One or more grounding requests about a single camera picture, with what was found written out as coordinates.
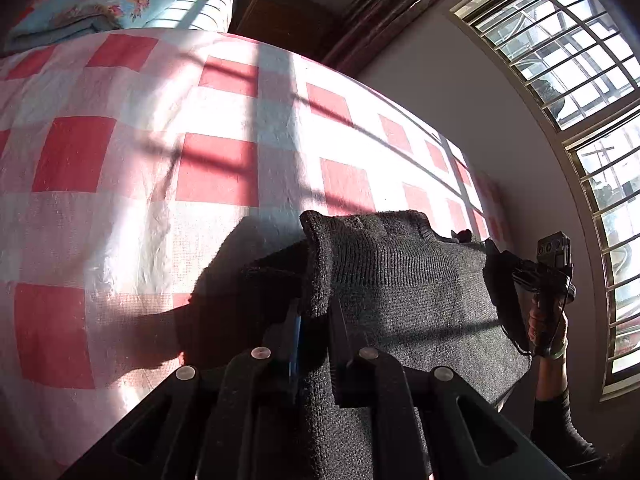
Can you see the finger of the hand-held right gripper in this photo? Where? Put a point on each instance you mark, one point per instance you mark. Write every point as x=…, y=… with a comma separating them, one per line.
x=524, y=271

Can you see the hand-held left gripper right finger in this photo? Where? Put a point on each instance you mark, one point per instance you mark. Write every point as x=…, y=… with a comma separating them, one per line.
x=340, y=350

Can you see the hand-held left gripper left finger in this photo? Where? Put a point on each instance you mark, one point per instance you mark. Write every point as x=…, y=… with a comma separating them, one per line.
x=295, y=340

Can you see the black striped crocodile sweater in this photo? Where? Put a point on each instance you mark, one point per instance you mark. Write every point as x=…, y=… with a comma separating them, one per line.
x=400, y=300

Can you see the person's right forearm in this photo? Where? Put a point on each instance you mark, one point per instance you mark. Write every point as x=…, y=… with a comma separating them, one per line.
x=552, y=380

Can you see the person's right hand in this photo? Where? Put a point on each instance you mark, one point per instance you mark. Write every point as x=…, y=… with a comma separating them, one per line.
x=562, y=332

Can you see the pale green wristband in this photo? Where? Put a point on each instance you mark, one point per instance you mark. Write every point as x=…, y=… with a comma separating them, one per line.
x=560, y=352

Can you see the pink checked bed sheet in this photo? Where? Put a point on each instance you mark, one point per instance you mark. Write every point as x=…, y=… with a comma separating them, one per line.
x=100, y=210

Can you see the barred window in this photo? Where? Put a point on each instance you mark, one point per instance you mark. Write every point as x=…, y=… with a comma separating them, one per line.
x=550, y=25

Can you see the wooden nightstand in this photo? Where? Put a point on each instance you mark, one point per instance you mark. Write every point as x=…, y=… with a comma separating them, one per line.
x=280, y=20

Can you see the striped folded blanket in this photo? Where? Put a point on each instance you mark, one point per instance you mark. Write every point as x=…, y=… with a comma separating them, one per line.
x=210, y=7

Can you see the blue floral folded blanket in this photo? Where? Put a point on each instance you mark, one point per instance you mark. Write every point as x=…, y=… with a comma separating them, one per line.
x=100, y=0

